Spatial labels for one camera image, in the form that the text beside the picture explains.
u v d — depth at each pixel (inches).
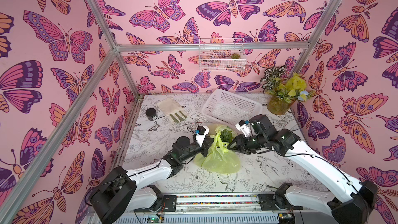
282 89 36.2
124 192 16.3
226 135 29.7
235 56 36.4
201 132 25.9
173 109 43.4
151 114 41.0
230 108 44.0
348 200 15.6
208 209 28.7
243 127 27.1
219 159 28.3
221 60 41.2
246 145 24.9
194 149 26.6
